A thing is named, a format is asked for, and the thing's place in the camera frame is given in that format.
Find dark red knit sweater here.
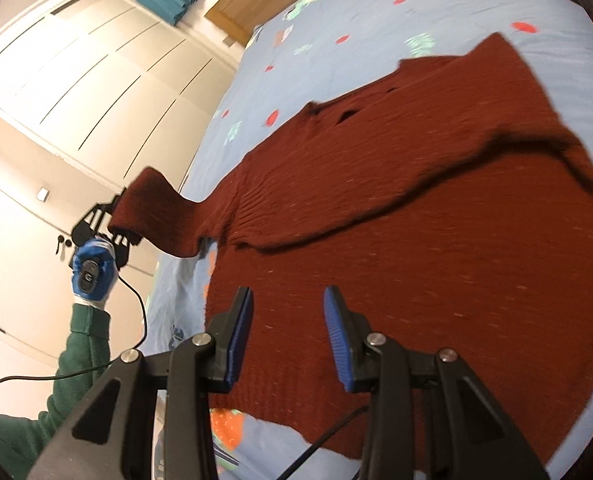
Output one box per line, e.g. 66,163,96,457
109,34,593,460

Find left forearm green sleeve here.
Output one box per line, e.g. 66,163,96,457
0,303,113,480

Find left hand blue white glove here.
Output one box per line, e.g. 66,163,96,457
72,237,118,310

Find white wardrobe doors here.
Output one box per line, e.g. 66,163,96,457
0,0,234,416

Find blue patterned bed cover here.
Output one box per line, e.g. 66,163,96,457
142,0,593,479

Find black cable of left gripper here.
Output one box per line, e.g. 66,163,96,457
0,273,149,392

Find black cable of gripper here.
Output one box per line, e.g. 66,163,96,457
0,273,149,392
276,404,371,480

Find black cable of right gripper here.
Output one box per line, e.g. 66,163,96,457
276,404,371,480

